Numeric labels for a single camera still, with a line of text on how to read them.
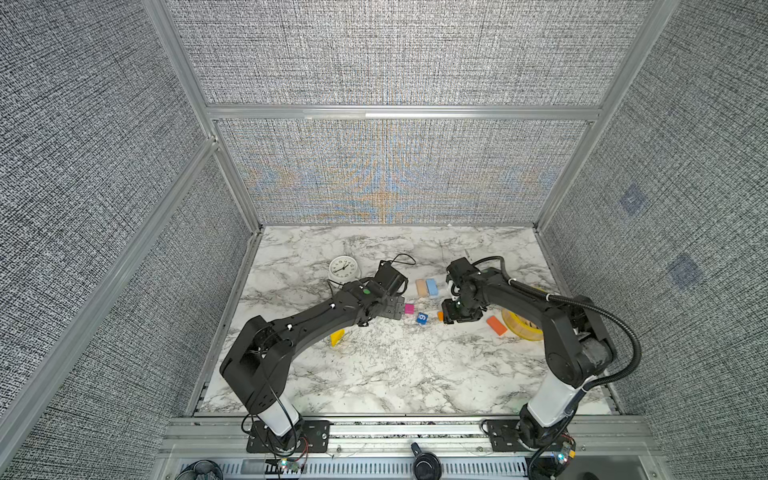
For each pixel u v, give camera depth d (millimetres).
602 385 495
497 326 924
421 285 1025
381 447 732
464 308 781
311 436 744
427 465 696
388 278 663
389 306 777
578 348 482
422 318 932
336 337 885
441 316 875
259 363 438
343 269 1014
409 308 980
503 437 727
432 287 1005
